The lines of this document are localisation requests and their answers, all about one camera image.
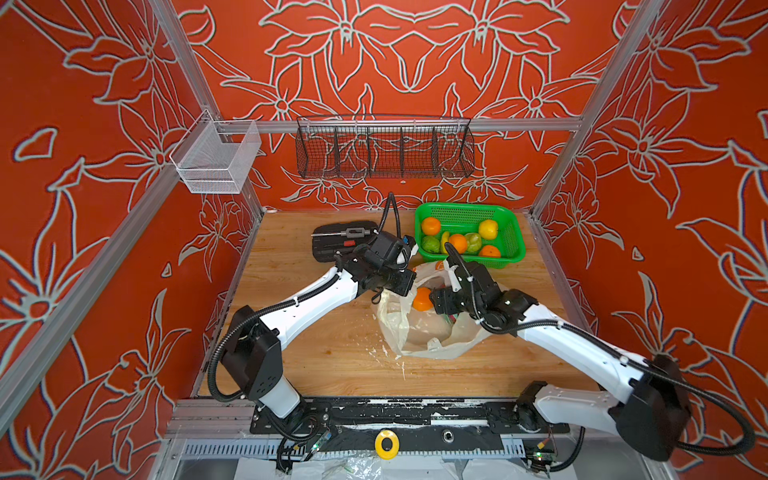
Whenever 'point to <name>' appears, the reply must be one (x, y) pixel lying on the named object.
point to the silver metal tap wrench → (349, 233)
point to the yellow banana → (445, 239)
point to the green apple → (474, 241)
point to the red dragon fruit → (451, 318)
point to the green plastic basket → (486, 233)
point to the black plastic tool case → (325, 247)
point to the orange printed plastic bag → (426, 334)
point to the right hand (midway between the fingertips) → (435, 293)
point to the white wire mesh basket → (216, 156)
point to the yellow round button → (387, 444)
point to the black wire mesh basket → (383, 148)
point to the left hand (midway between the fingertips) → (413, 277)
